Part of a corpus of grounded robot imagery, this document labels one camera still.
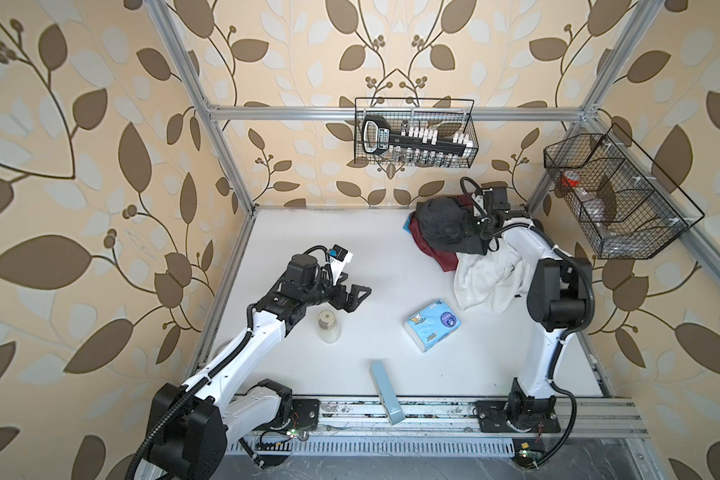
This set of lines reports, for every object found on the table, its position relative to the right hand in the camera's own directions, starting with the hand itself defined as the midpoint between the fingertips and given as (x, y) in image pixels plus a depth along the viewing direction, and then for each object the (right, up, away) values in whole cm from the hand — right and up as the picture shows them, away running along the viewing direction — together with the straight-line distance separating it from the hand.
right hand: (472, 225), depth 99 cm
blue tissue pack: (-17, -29, -15) cm, 37 cm away
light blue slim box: (-29, -46, -27) cm, 61 cm away
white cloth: (+5, -17, -6) cm, 19 cm away
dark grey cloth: (-7, +1, +2) cm, 7 cm away
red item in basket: (+26, +14, -11) cm, 31 cm away
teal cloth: (-20, +1, +15) cm, 25 cm away
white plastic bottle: (-46, -29, -19) cm, 57 cm away
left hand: (-37, -16, -21) cm, 46 cm away
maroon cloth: (-8, -11, 0) cm, 14 cm away
